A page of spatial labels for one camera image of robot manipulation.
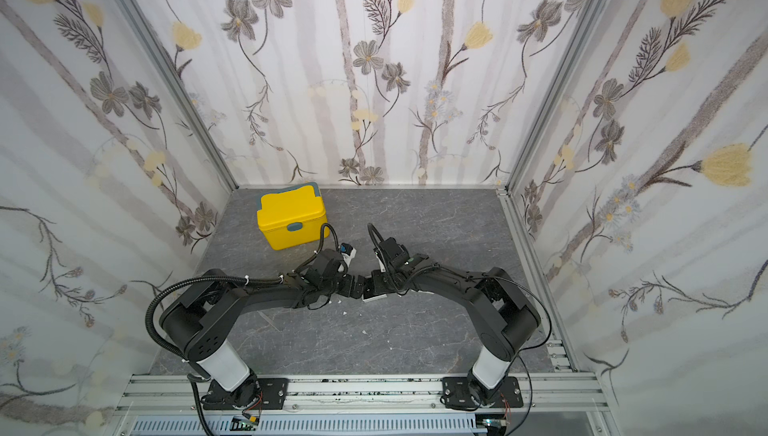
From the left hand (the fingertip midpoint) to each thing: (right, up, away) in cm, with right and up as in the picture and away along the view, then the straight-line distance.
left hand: (361, 276), depth 93 cm
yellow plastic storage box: (-22, +19, +1) cm, 29 cm away
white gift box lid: (+18, +3, -33) cm, 37 cm away
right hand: (+5, 0, -5) cm, 7 cm away
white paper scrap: (+2, -14, -9) cm, 17 cm away
